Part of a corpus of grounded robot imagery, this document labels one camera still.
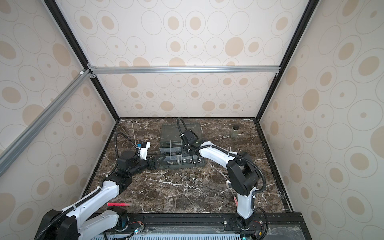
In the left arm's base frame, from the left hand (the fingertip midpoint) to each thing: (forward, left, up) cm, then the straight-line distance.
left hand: (164, 155), depth 79 cm
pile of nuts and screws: (-7, -16, -17) cm, 24 cm away
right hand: (+9, -10, -10) cm, 17 cm away
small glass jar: (+25, -43, -10) cm, 51 cm away
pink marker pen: (-21, +25, -17) cm, 36 cm away
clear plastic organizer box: (+15, 0, -14) cm, 21 cm away
